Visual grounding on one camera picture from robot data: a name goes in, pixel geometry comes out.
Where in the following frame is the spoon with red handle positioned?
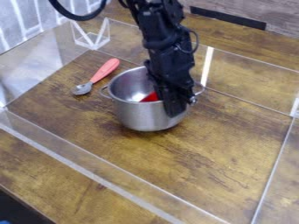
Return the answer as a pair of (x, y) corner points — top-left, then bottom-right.
(70, 58), (120, 95)

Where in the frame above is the black wall strip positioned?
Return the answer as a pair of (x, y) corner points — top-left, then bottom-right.
(189, 6), (266, 31)

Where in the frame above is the silver metal pot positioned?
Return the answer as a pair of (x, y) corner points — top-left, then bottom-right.
(98, 66), (189, 131)

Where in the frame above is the clear acrylic triangle bracket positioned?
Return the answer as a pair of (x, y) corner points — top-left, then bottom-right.
(69, 17), (109, 50)

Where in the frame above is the red plastic block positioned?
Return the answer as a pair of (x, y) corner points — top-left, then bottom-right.
(140, 92), (158, 102)

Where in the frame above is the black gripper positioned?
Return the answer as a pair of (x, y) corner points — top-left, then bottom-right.
(144, 40), (196, 117)

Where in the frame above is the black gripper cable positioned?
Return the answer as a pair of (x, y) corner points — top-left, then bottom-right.
(173, 25), (201, 55)

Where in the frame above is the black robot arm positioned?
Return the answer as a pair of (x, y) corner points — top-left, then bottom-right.
(117, 0), (198, 117)

